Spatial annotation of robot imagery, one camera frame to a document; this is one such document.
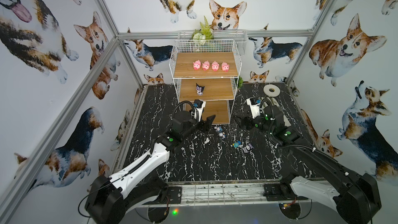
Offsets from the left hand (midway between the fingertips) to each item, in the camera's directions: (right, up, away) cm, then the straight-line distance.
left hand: (211, 110), depth 75 cm
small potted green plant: (+20, +16, +28) cm, 38 cm away
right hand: (+13, -1, +1) cm, 13 cm away
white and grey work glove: (+45, +3, +35) cm, 57 cm away
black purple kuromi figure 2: (+21, -21, +12) cm, 32 cm away
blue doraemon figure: (+6, -13, +20) cm, 25 cm away
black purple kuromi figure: (-6, +10, +4) cm, 13 cm away
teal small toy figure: (+14, -21, +14) cm, 28 cm away
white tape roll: (+48, +9, +42) cm, 65 cm away
